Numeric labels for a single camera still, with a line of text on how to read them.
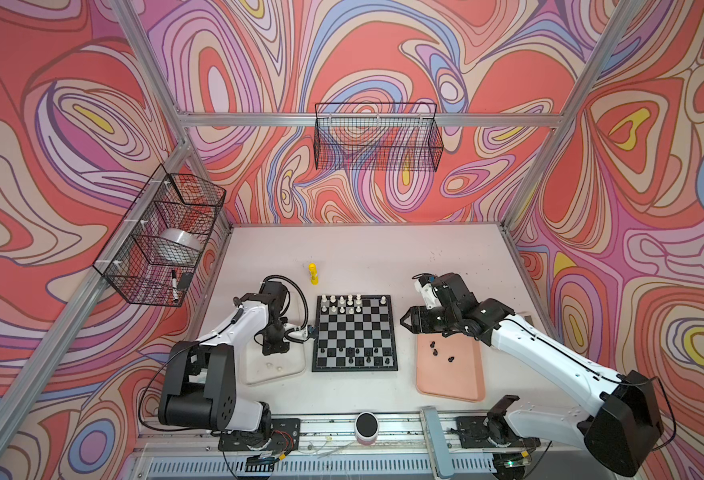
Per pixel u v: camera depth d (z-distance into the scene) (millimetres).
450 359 844
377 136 960
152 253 727
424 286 732
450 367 843
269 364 842
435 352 863
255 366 838
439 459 673
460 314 595
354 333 886
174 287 719
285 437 727
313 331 783
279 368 828
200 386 426
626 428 386
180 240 736
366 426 706
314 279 1011
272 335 739
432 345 882
